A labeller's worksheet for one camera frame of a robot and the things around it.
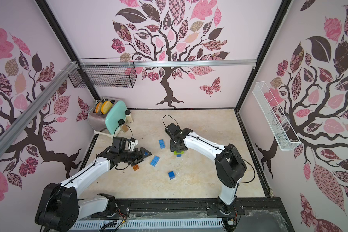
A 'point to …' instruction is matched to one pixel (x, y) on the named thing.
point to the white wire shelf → (282, 127)
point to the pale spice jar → (128, 116)
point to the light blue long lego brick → (154, 161)
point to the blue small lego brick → (171, 175)
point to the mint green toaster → (108, 123)
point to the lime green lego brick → (175, 152)
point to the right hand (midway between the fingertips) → (177, 148)
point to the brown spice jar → (124, 128)
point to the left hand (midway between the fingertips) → (146, 159)
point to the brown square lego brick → (136, 167)
